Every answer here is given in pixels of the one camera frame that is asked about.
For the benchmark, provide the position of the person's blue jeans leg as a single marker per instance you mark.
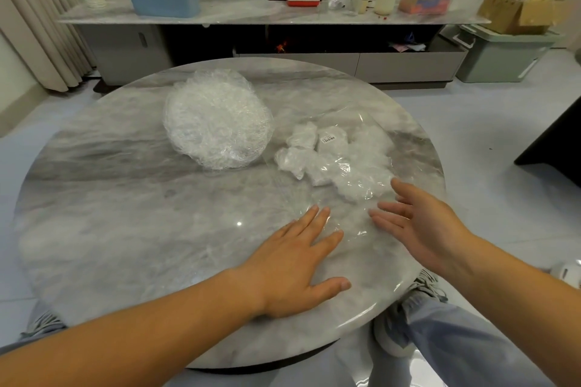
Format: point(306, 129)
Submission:
point(472, 350)

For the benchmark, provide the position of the person's right hand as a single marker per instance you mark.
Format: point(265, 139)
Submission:
point(431, 232)

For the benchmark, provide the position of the person's left hand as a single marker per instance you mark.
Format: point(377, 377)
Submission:
point(290, 273)

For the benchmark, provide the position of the person's right forearm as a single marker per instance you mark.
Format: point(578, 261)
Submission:
point(526, 305)

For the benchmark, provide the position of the brown cardboard box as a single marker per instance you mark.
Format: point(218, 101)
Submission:
point(519, 10)

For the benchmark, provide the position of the clear bag of caps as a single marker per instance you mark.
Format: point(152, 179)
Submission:
point(340, 164)

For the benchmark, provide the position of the grey sneaker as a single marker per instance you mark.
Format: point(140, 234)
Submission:
point(399, 332)
point(43, 323)

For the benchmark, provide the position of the person's left forearm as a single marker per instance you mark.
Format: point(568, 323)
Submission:
point(136, 346)

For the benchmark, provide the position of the beige curtain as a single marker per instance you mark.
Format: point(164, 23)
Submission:
point(41, 28)

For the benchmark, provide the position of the small white cup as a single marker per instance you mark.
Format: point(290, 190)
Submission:
point(361, 5)

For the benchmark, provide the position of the green storage bin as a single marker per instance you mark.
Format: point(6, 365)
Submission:
point(504, 57)

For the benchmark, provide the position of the pile of clear plastic caps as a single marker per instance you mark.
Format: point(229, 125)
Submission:
point(218, 119)

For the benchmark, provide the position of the long grey low cabinet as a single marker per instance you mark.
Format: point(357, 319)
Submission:
point(113, 51)

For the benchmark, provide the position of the clear plastic bag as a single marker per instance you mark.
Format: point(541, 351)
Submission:
point(418, 160)

